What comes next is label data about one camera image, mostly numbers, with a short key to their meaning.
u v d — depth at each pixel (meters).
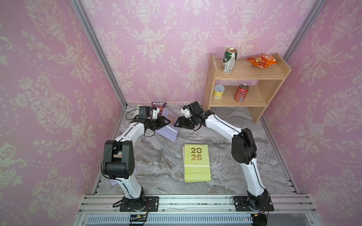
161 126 0.83
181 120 0.83
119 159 0.48
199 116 0.72
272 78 0.76
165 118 0.87
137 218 0.73
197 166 0.83
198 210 0.73
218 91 0.92
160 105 1.17
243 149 0.58
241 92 0.87
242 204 0.73
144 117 0.74
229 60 0.71
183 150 0.90
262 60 0.76
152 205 0.74
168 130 0.92
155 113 0.87
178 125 0.84
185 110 0.88
